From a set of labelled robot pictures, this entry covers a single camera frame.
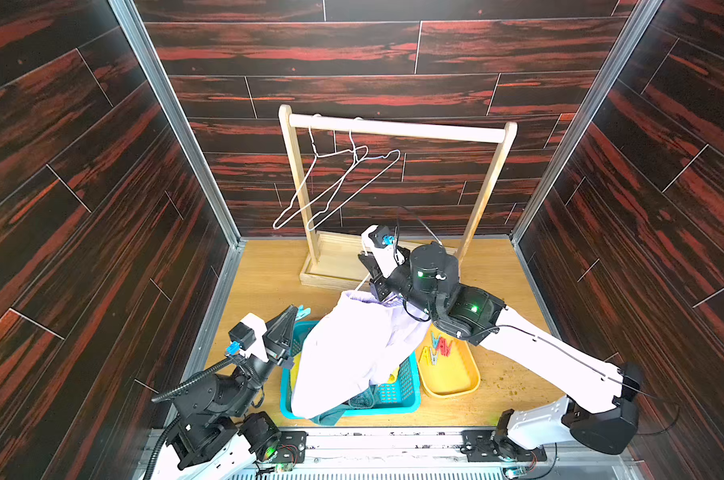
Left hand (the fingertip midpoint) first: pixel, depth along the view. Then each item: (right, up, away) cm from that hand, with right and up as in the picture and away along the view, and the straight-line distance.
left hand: (294, 310), depth 56 cm
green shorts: (+13, -26, +19) cm, 35 cm away
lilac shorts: (+14, -7, +6) cm, 16 cm away
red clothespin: (+38, -17, +33) cm, 53 cm away
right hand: (+15, +12, +7) cm, 20 cm away
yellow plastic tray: (+40, -23, +28) cm, 54 cm away
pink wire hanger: (-5, +26, +35) cm, 44 cm away
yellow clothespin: (+32, -18, +32) cm, 49 cm away
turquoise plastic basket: (+24, -27, +26) cm, 44 cm away
